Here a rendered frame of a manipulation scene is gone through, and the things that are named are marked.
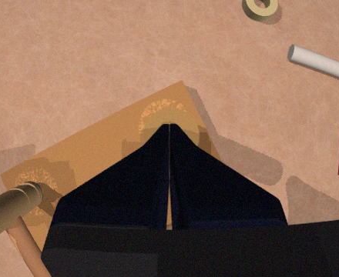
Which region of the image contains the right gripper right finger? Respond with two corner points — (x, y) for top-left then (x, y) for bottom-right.
(169, 124), (288, 229)

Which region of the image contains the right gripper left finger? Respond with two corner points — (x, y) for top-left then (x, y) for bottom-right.
(49, 124), (170, 229)

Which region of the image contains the white cylinder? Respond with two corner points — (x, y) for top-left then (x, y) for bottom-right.
(287, 44), (339, 78)

